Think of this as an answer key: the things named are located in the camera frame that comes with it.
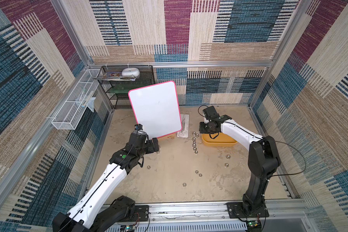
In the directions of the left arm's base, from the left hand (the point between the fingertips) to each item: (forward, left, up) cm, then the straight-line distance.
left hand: (150, 141), depth 79 cm
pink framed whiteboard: (+20, -2, +5) cm, 20 cm away
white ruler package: (+18, -20, -19) cm, 33 cm away
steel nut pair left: (-10, -26, -19) cm, 34 cm away
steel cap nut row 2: (+10, -26, -18) cm, 33 cm away
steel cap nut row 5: (+4, -27, -20) cm, 34 cm away
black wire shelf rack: (+33, +23, +7) cm, 41 cm away
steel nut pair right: (-11, -28, -20) cm, 36 cm away
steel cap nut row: (+13, -26, -18) cm, 34 cm away
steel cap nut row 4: (+6, -26, -19) cm, 32 cm away
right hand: (+15, -31, -8) cm, 35 cm away
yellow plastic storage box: (-1, -36, +1) cm, 36 cm away
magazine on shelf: (+38, +23, +15) cm, 47 cm away
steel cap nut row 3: (+8, -26, -19) cm, 33 cm away
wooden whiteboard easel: (+12, -11, -14) cm, 21 cm away
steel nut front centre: (-17, -18, -20) cm, 32 cm away
